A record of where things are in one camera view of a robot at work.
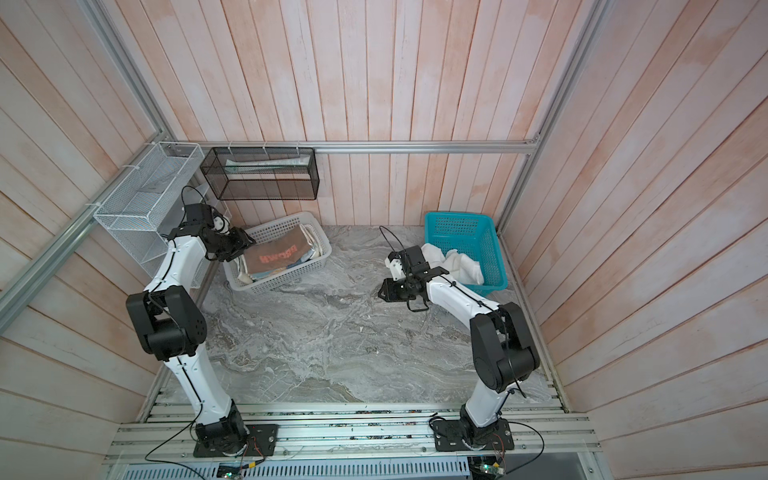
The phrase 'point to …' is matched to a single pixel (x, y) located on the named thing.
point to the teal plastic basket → (473, 234)
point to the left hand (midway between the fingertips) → (252, 246)
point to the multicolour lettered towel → (276, 250)
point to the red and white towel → (316, 251)
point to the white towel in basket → (462, 267)
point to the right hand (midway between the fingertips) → (383, 293)
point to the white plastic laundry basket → (265, 230)
